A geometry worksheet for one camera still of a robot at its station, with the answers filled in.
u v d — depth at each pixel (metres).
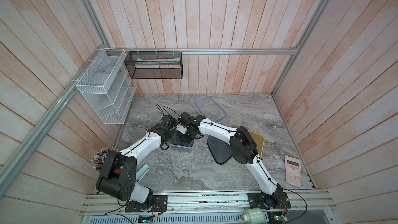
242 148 0.56
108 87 0.73
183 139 0.84
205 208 0.73
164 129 0.70
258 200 0.72
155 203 0.73
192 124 0.71
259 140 0.89
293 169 0.83
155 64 0.90
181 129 0.85
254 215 0.64
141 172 0.80
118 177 0.43
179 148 0.86
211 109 1.11
